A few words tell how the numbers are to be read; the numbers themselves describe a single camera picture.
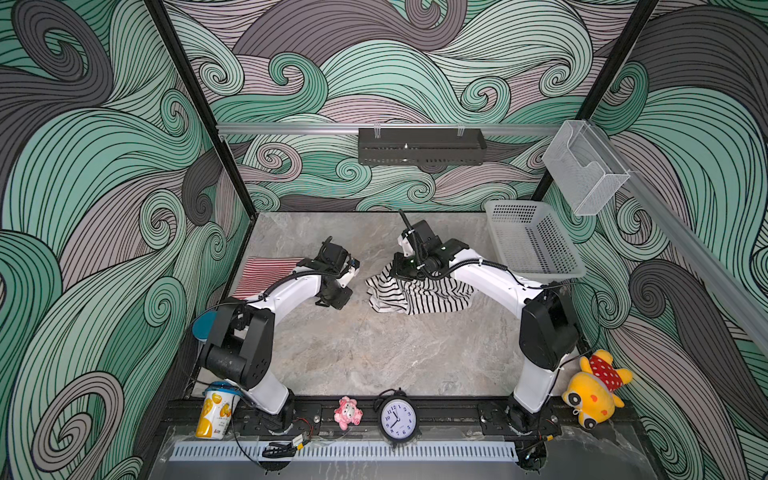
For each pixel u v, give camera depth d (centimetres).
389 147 95
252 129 95
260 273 101
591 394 70
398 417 71
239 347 45
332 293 77
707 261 56
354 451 70
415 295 92
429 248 68
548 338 48
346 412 71
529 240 112
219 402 70
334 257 73
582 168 79
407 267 76
